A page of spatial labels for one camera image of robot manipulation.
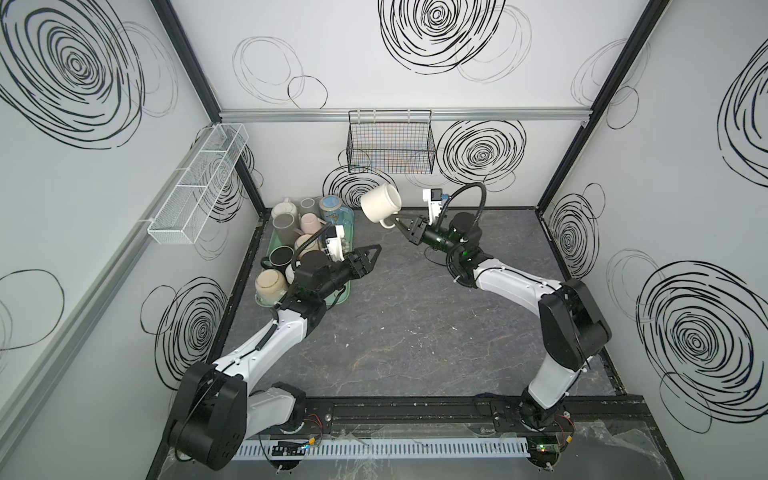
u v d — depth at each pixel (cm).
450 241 69
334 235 71
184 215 87
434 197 72
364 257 69
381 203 74
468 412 76
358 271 68
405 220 75
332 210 107
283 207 109
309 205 108
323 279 61
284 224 100
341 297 69
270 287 87
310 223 106
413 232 72
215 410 40
